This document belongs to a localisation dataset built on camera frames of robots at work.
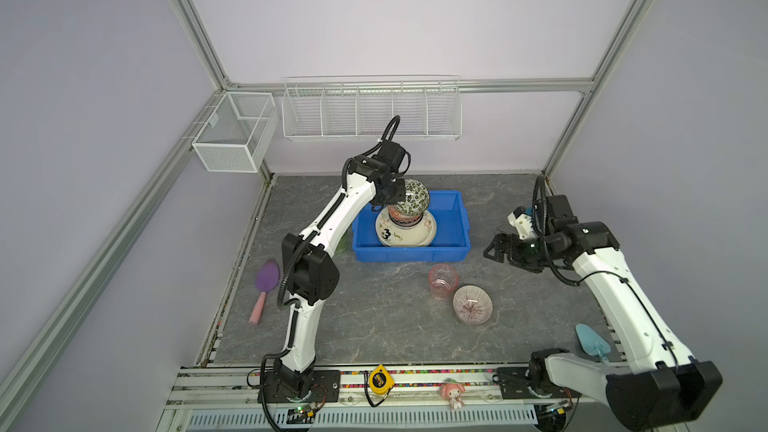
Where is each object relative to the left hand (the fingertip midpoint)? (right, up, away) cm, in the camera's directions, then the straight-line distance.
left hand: (399, 200), depth 87 cm
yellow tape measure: (-5, -45, -13) cm, 47 cm away
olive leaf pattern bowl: (+6, +1, +5) cm, 7 cm away
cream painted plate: (0, -12, +12) cm, 17 cm away
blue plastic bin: (+19, -15, +18) cm, 30 cm away
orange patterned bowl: (+2, -6, +7) cm, 9 cm away
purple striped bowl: (+22, -30, 0) cm, 37 cm away
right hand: (+26, -15, -11) cm, 32 cm away
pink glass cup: (+14, -25, +4) cm, 28 cm away
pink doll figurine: (+13, -46, -16) cm, 50 cm away
